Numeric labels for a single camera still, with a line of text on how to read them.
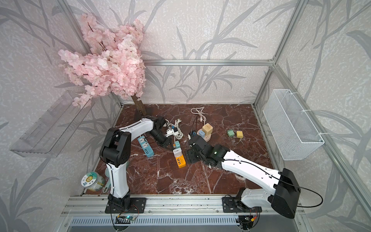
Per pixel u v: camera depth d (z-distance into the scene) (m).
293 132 0.61
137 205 0.73
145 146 0.93
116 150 0.53
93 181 0.74
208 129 0.96
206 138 2.00
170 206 0.75
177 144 0.89
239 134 1.00
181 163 0.87
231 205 0.74
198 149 0.56
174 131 0.87
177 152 0.86
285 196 0.39
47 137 0.64
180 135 0.98
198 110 1.15
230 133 1.02
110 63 0.63
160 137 0.83
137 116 1.12
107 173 0.85
